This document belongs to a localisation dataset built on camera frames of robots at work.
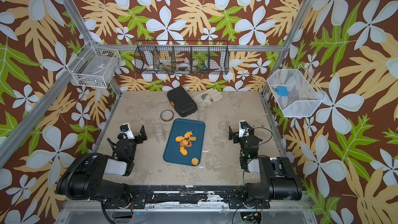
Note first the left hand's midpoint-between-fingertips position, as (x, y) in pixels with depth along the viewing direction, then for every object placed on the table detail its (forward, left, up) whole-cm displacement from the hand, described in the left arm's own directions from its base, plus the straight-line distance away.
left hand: (135, 126), depth 88 cm
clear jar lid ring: (+15, -15, -11) cm, 24 cm away
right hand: (+1, -60, 0) cm, 60 cm away
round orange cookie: (-17, -35, -11) cm, 40 cm away
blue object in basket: (+15, -84, +14) cm, 87 cm away
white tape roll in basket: (+37, -27, +16) cm, 48 cm away
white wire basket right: (+10, -90, +16) cm, 92 cm away
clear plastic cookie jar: (-1, -13, -4) cm, 14 cm away
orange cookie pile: (-6, -29, -8) cm, 31 cm away
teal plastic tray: (-12, -22, -11) cm, 27 cm away
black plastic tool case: (+23, -26, -6) cm, 35 cm away
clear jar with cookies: (+15, -39, -5) cm, 42 cm away
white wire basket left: (+25, +21, +23) cm, 40 cm away
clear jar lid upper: (+8, -53, -12) cm, 55 cm away
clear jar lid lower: (-1, -48, -11) cm, 49 cm away
